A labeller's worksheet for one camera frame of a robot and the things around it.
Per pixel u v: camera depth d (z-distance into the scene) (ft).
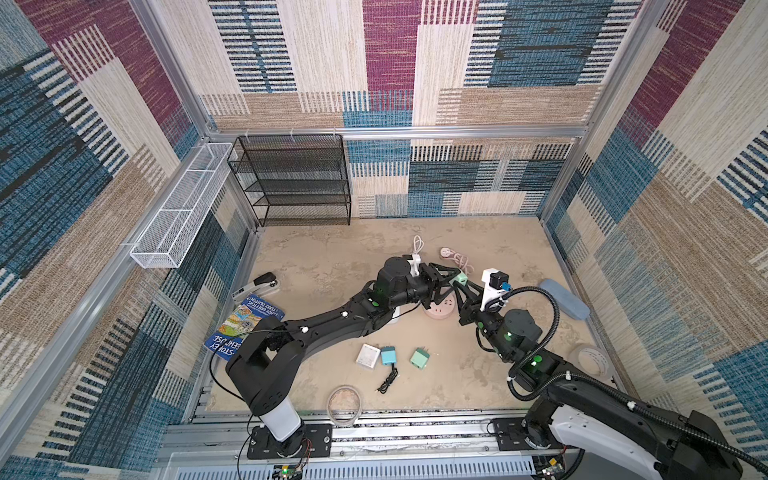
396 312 2.34
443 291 2.43
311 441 2.39
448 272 2.36
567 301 3.11
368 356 2.76
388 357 2.78
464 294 2.30
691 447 1.32
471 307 2.16
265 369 1.46
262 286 3.28
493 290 2.06
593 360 2.79
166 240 2.33
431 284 2.26
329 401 2.55
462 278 2.40
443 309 3.07
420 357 2.78
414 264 2.48
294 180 3.64
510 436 2.39
